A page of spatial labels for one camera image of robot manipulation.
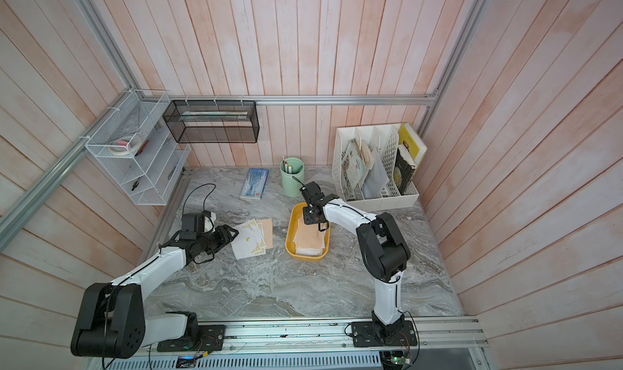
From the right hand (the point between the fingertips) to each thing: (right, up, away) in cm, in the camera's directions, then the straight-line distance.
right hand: (312, 214), depth 98 cm
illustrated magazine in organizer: (+18, +23, -2) cm, 29 cm away
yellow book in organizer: (+40, +30, -4) cm, 50 cm away
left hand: (-29, -8, -9) cm, 32 cm away
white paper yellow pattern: (-26, -10, -3) cm, 28 cm away
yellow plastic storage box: (-7, +1, -1) cm, 7 cm away
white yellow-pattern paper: (-20, -8, -3) cm, 22 cm away
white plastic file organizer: (+32, +33, +7) cm, 47 cm away
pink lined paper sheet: (-19, -7, 0) cm, 20 cm away
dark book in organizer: (+37, +19, -3) cm, 42 cm away
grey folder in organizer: (+27, +14, +1) cm, 31 cm away
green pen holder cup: (-9, +20, +8) cm, 24 cm away
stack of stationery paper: (-1, -10, -3) cm, 10 cm away
